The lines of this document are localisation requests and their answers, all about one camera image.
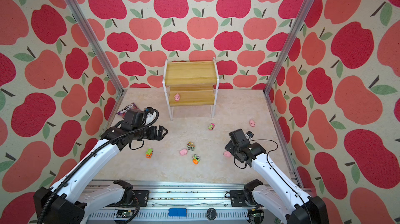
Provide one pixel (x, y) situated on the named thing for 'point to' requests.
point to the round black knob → (211, 213)
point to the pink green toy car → (211, 126)
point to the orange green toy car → (149, 153)
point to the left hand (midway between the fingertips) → (162, 131)
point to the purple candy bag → (131, 107)
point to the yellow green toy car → (190, 146)
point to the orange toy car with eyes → (195, 159)
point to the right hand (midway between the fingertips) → (234, 147)
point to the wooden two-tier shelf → (189, 83)
